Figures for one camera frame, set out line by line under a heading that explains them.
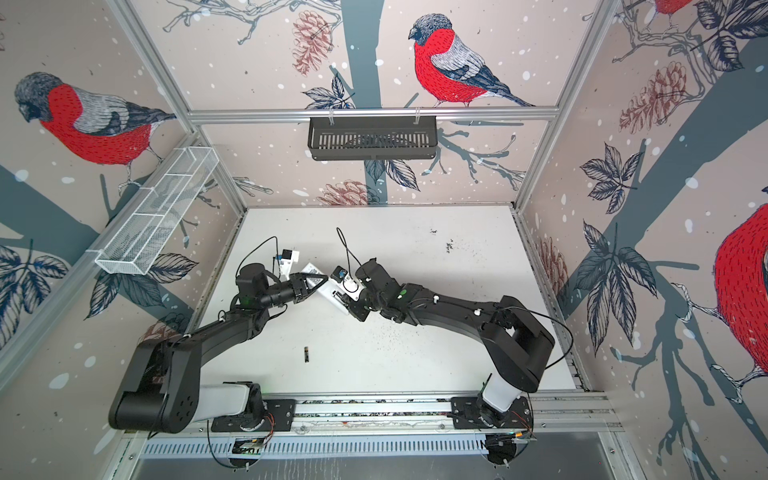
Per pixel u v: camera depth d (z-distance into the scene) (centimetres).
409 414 75
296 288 74
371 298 64
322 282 81
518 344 44
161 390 42
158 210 79
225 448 70
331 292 81
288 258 80
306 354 83
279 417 73
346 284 68
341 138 95
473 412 73
